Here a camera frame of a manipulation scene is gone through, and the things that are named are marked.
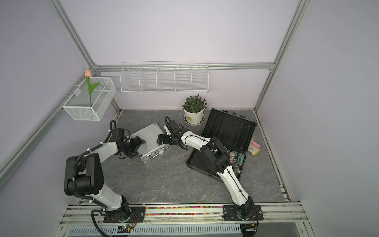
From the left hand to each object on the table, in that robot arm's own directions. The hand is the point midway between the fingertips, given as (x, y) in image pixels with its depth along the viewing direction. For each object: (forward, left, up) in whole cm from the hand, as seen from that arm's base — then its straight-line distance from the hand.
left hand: (143, 146), depth 93 cm
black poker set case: (+5, -60, +3) cm, 60 cm away
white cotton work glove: (-6, -72, -4) cm, 72 cm away
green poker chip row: (-15, -59, +1) cm, 61 cm away
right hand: (+4, -11, -1) cm, 11 cm away
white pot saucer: (+19, -34, -5) cm, 40 cm away
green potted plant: (+22, -35, +13) cm, 43 cm away
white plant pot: (+19, -34, +3) cm, 39 cm away
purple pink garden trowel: (-2, -71, -1) cm, 71 cm away
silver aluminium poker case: (-1, -4, -1) cm, 5 cm away
